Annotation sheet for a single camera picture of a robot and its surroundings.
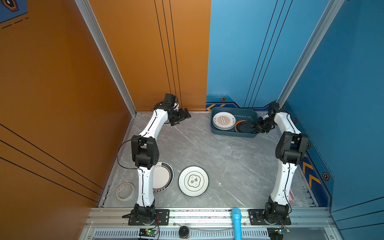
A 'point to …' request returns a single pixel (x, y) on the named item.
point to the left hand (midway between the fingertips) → (186, 116)
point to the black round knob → (184, 232)
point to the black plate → (245, 127)
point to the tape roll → (125, 191)
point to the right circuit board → (278, 232)
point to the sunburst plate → (223, 121)
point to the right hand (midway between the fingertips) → (253, 127)
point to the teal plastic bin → (240, 114)
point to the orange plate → (235, 127)
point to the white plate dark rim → (163, 175)
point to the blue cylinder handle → (236, 214)
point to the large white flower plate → (193, 181)
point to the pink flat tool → (291, 197)
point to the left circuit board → (148, 232)
